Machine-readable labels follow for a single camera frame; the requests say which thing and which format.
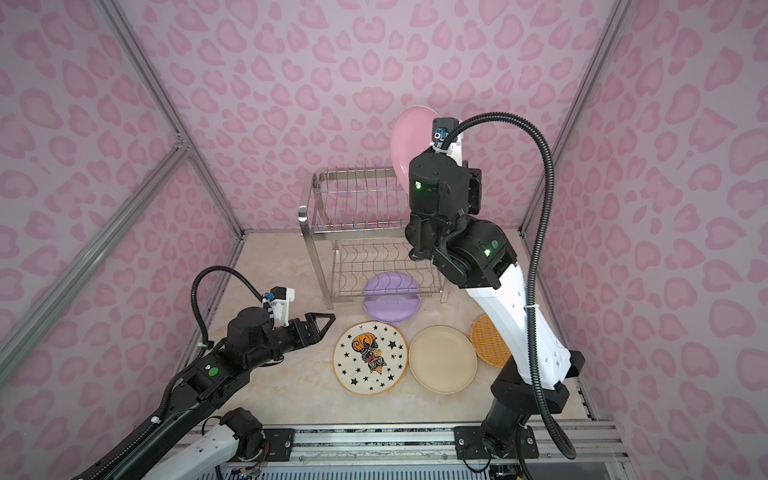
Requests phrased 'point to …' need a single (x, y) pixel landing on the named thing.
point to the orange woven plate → (488, 343)
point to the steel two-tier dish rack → (354, 220)
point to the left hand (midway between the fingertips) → (326, 317)
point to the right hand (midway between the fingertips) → (460, 161)
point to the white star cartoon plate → (370, 358)
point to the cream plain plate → (442, 359)
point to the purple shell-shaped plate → (391, 297)
